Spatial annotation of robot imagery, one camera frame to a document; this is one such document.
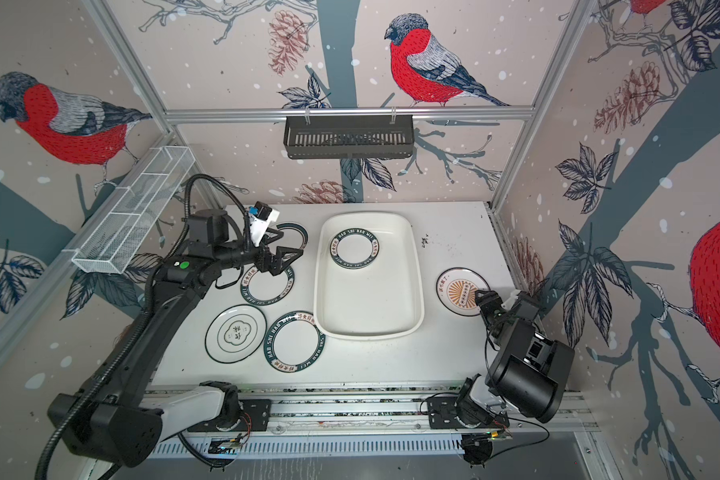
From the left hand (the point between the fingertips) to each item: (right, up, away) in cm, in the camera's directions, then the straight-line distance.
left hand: (288, 241), depth 70 cm
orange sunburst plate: (+49, -17, +27) cm, 58 cm away
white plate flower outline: (-21, -28, +17) cm, 39 cm away
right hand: (+55, -20, +20) cm, 61 cm away
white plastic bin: (+25, -20, +23) cm, 39 cm away
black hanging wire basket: (+13, +37, +36) cm, 53 cm away
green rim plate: (+14, -4, +37) cm, 39 cm away
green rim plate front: (-2, -30, +14) cm, 33 cm away
